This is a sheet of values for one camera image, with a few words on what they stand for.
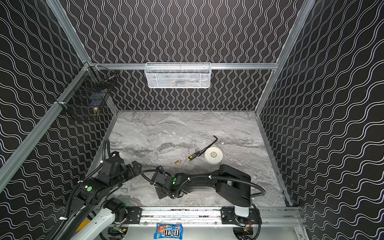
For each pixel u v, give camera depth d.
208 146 1.00
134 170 0.68
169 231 0.69
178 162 0.93
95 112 0.82
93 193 0.49
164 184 0.61
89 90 0.97
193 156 0.94
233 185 0.48
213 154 0.97
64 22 0.74
